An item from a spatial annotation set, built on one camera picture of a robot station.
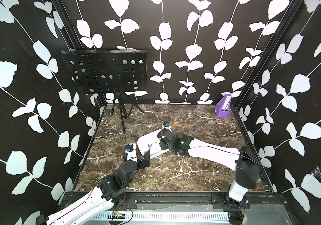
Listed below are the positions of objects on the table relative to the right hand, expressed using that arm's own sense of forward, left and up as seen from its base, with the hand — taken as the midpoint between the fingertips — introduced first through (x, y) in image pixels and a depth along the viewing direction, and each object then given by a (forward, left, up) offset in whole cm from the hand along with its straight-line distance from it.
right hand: (161, 138), depth 82 cm
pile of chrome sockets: (-15, -18, -16) cm, 28 cm away
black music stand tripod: (+44, +34, -15) cm, 58 cm away
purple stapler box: (+32, -47, -7) cm, 57 cm away
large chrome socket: (+3, +9, -14) cm, 18 cm away
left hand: (-8, +10, 0) cm, 13 cm away
